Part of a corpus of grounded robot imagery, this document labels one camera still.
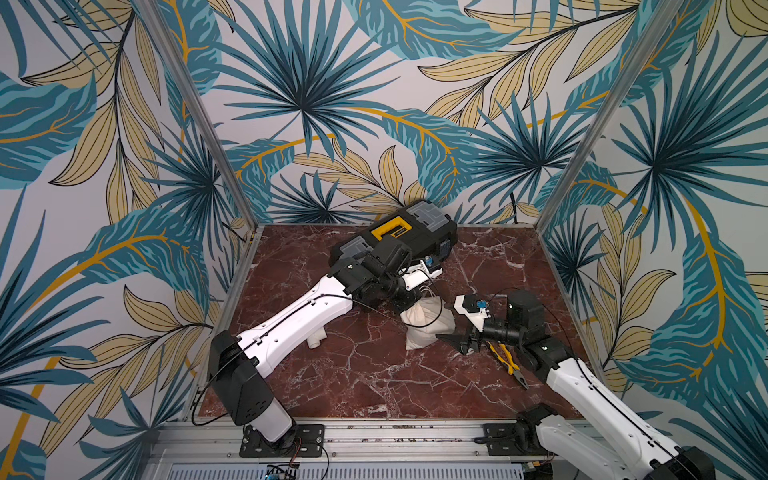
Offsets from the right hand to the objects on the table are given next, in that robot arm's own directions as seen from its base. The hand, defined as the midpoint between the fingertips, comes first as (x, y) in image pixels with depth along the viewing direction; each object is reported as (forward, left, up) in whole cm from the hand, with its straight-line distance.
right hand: (431, 329), depth 72 cm
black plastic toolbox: (+36, -1, -1) cm, 36 cm away
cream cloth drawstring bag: (+3, +1, 0) cm, 3 cm away
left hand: (+7, +4, +4) cm, 9 cm away
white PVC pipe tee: (+6, +32, -16) cm, 36 cm away
